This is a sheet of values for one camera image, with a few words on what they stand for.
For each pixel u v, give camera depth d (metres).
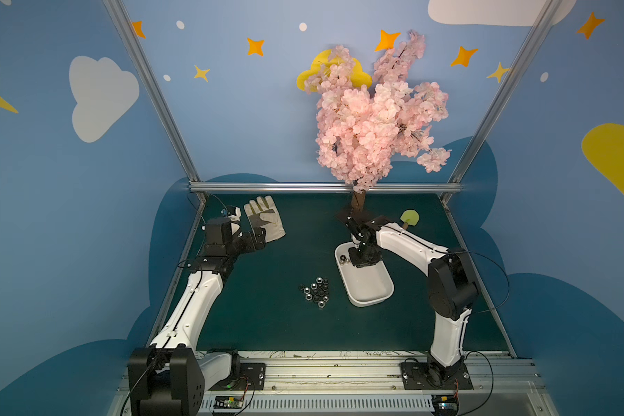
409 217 1.15
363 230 0.70
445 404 0.73
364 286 0.90
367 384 0.74
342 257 1.01
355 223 0.77
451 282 0.51
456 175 1.15
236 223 0.65
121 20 0.70
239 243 0.71
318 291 0.91
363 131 0.67
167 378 0.39
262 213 1.15
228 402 0.72
